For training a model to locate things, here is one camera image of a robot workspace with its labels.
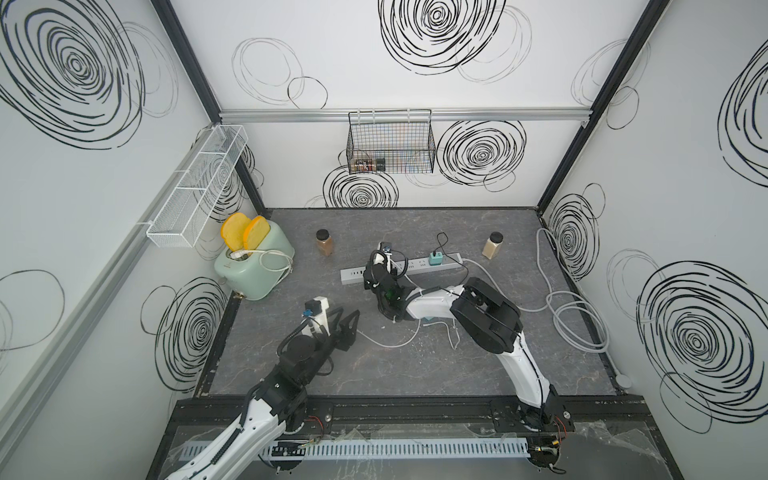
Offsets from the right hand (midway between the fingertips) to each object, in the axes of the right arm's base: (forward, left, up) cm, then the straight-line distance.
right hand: (376, 263), depth 97 cm
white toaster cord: (-6, +39, +12) cm, 41 cm away
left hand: (-21, +5, +7) cm, 23 cm away
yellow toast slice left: (+1, +42, +15) cm, 44 cm away
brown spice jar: (+7, +18, +2) cm, 19 cm away
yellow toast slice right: (-1, +34, +16) cm, 38 cm away
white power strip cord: (-4, -57, -7) cm, 58 cm away
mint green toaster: (-10, +34, +8) cm, 36 cm away
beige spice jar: (+7, -39, +1) cm, 40 cm away
